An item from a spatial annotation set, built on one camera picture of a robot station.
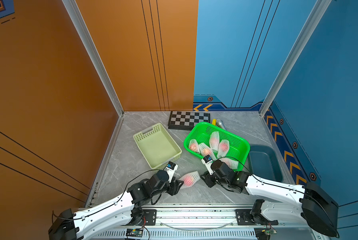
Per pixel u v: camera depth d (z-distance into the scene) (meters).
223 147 0.92
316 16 0.72
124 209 0.52
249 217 0.73
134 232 0.72
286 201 0.47
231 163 0.85
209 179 0.72
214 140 0.94
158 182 0.58
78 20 0.73
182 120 1.12
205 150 0.91
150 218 0.74
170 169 0.69
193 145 0.93
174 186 0.68
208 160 0.72
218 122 1.10
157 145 1.00
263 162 0.92
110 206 0.50
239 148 0.96
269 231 0.70
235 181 0.60
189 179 0.79
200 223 0.73
